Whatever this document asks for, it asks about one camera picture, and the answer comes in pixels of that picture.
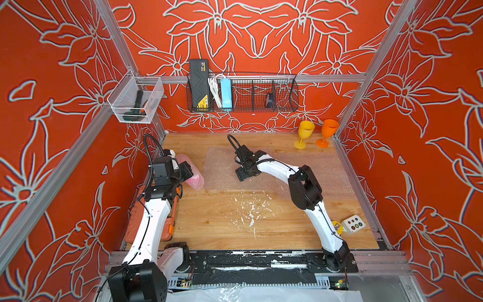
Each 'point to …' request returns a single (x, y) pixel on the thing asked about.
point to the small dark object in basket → (270, 100)
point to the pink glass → (196, 182)
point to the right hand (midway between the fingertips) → (241, 173)
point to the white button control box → (353, 224)
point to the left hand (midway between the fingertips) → (190, 164)
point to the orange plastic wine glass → (329, 128)
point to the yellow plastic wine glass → (305, 129)
